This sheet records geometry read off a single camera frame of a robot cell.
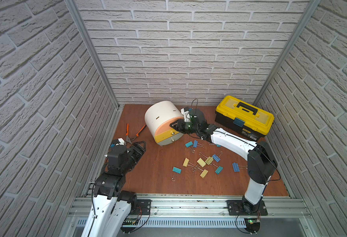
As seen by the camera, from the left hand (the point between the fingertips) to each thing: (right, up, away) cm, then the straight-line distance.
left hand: (145, 142), depth 71 cm
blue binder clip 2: (+40, -13, +20) cm, 47 cm away
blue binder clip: (+28, -5, +26) cm, 39 cm away
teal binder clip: (+24, -6, +26) cm, 36 cm away
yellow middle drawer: (+6, +1, +13) cm, 14 cm away
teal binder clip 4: (+15, -19, +15) cm, 29 cm away
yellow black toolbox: (+54, +14, +23) cm, 60 cm away
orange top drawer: (+9, +8, +9) cm, 15 cm away
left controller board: (-8, -42, -2) cm, 43 cm away
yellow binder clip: (+21, -16, +18) cm, 32 cm away
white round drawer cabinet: (+5, +13, +11) cm, 17 cm away
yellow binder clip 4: (+31, -20, +14) cm, 40 cm away
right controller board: (+52, -40, -1) cm, 66 cm away
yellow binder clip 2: (+30, -15, +17) cm, 38 cm away
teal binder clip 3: (+40, -19, +15) cm, 47 cm away
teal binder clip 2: (+33, 0, -10) cm, 34 cm away
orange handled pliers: (-18, -3, +28) cm, 34 cm away
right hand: (+13, +8, +12) cm, 19 cm away
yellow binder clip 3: (+35, -14, +18) cm, 42 cm away
